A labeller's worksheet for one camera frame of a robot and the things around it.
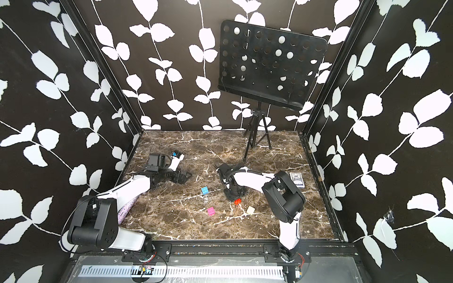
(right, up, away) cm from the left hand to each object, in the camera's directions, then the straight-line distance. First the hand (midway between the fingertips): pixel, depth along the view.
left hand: (185, 169), depth 91 cm
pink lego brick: (+14, -20, -6) cm, 25 cm away
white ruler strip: (+2, -39, -21) cm, 44 cm away
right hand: (+24, -14, 0) cm, 28 cm away
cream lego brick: (+34, -20, -5) cm, 39 cm away
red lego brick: (+27, -15, -5) cm, 32 cm away
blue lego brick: (+10, -11, +1) cm, 15 cm away
